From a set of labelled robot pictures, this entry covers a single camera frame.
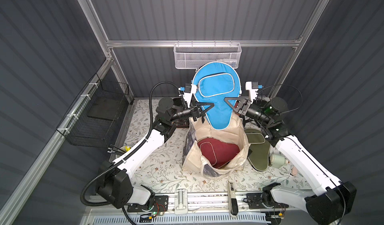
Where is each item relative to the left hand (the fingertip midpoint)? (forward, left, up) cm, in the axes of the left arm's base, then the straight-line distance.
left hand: (216, 107), depth 60 cm
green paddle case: (-4, -29, -38) cm, 48 cm away
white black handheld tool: (-30, -9, -36) cm, 48 cm away
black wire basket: (+4, +60, -13) cm, 61 cm away
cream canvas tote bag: (-12, +9, -24) cm, 29 cm away
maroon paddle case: (-1, -6, -42) cm, 42 cm away
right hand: (+2, -5, +1) cm, 5 cm away
